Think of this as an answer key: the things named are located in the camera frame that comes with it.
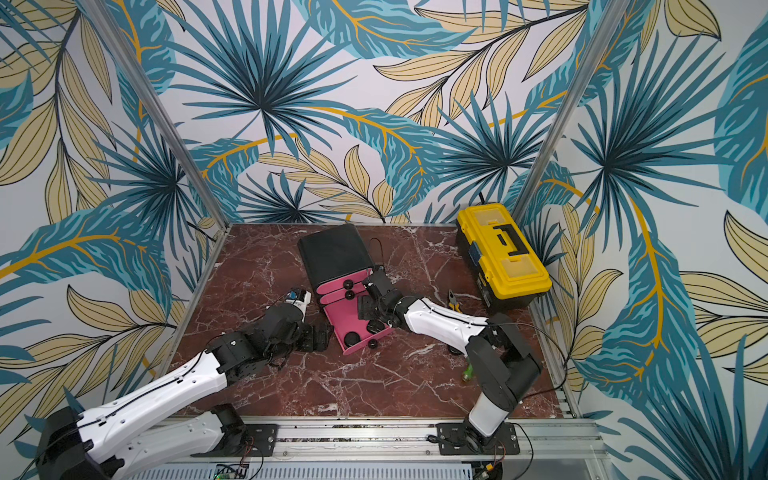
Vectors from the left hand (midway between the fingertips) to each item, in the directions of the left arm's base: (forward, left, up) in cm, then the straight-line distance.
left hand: (317, 331), depth 78 cm
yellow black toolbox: (+21, -51, +5) cm, 56 cm away
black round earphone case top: (+7, -15, -10) cm, 19 cm away
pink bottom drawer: (+5, -7, -11) cm, 15 cm away
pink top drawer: (+14, -6, +2) cm, 15 cm away
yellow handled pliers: (+17, -40, -12) cm, 45 cm away
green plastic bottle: (-6, -41, -12) cm, 43 cm away
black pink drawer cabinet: (+25, -1, +1) cm, 25 cm away
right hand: (+12, -13, -5) cm, 18 cm away
